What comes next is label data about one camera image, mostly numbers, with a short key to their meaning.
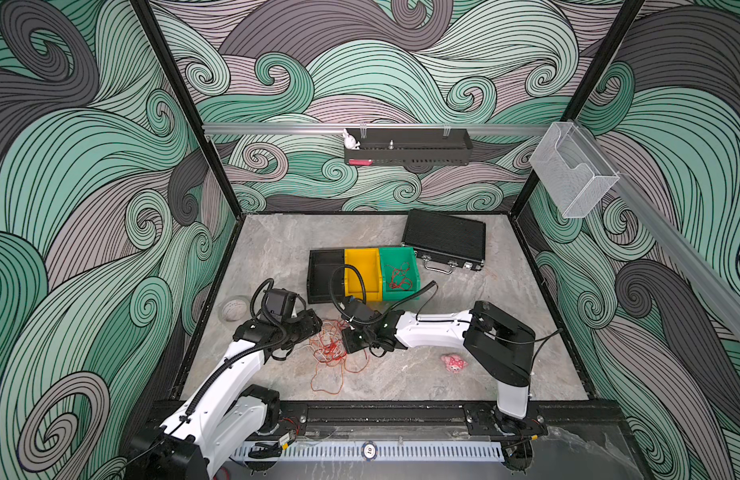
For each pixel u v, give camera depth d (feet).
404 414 2.45
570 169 2.61
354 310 2.24
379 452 2.26
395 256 3.33
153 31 2.43
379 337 2.15
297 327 2.34
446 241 3.32
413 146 3.13
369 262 3.40
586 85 2.74
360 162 2.95
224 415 1.56
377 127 3.11
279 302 2.08
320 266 3.53
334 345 2.79
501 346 1.54
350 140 2.80
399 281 3.26
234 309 3.03
